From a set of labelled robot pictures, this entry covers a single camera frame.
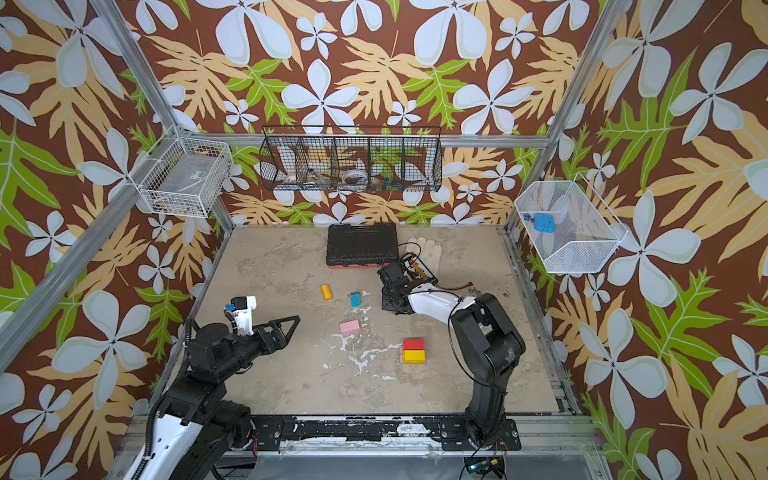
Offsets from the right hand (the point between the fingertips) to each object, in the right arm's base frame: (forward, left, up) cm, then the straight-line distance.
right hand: (389, 299), depth 96 cm
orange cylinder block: (+5, +22, -3) cm, 22 cm away
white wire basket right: (+8, -51, +24) cm, 57 cm away
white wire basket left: (+23, +60, +32) cm, 72 cm away
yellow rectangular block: (-19, -6, +2) cm, 21 cm away
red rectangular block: (-15, -7, -1) cm, 17 cm away
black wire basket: (+37, +12, +28) cm, 48 cm away
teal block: (+1, +11, -2) cm, 12 cm away
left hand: (-15, +26, +17) cm, 34 cm away
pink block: (-8, +13, -3) cm, 15 cm away
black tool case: (+24, +10, -1) cm, 26 cm away
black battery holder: (+14, -9, 0) cm, 17 cm away
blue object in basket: (+13, -46, +22) cm, 53 cm away
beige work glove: (+23, -16, -4) cm, 29 cm away
